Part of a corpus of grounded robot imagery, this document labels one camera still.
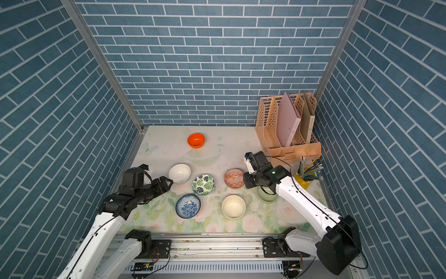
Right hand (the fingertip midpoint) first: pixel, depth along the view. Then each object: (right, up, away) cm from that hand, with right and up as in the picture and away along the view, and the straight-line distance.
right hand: (247, 179), depth 81 cm
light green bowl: (+11, -11, +6) cm, 17 cm away
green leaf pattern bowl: (-23, -6, +11) cm, 26 cm away
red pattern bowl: (-6, -3, +14) cm, 16 cm away
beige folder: (+32, +30, +8) cm, 44 cm away
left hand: (-34, -1, -4) cm, 35 cm away
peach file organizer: (+16, +29, +36) cm, 49 cm away
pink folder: (+24, +30, +14) cm, 41 cm away
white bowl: (-36, 0, +13) cm, 38 cm away
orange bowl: (-30, +18, +28) cm, 45 cm away
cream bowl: (-7, -15, +4) cm, 17 cm away
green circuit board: (-45, -35, -9) cm, 58 cm away
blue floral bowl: (-29, -14, +4) cm, 33 cm away
